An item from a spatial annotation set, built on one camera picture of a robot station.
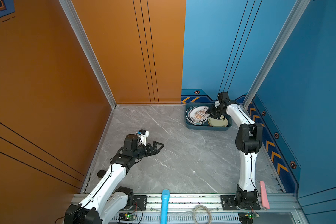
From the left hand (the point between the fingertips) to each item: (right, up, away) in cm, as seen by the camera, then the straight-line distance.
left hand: (158, 145), depth 79 cm
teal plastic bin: (+32, +9, +23) cm, 41 cm away
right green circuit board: (+47, -33, -10) cm, 59 cm away
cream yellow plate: (+45, +12, +26) cm, 53 cm away
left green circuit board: (-15, -35, -9) cm, 39 cm away
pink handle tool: (+58, -27, -4) cm, 64 cm away
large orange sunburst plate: (+28, +19, +29) cm, 45 cm away
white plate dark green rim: (+28, +12, +24) cm, 38 cm away
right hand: (+33, +20, +23) cm, 44 cm away
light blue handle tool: (+4, -27, -7) cm, 28 cm away
